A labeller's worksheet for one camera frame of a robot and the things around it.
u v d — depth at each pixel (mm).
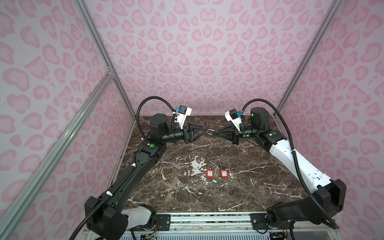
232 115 587
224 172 881
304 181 414
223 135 665
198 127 648
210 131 649
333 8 696
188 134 573
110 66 899
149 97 528
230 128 628
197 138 599
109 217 372
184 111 580
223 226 723
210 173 881
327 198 387
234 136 641
